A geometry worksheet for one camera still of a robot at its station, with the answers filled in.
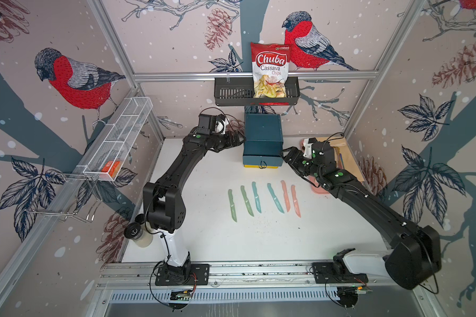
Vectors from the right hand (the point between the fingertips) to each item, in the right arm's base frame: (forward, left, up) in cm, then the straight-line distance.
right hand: (280, 155), depth 79 cm
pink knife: (-6, -6, -26) cm, 28 cm away
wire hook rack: (-26, +66, +10) cm, 71 cm away
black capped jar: (-29, +55, -15) cm, 64 cm away
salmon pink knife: (-10, -10, -27) cm, 30 cm away
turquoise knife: (0, +2, -25) cm, 25 cm away
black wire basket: (+33, +23, +9) cm, 41 cm away
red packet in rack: (-15, +59, +8) cm, 61 cm away
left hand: (+9, +16, +1) cm, 19 cm away
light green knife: (-10, +21, -26) cm, 35 cm away
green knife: (-8, +14, -26) cm, 31 cm away
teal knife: (-6, +9, -26) cm, 28 cm away
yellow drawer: (+10, +7, -21) cm, 24 cm away
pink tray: (-16, -10, +3) cm, 19 cm away
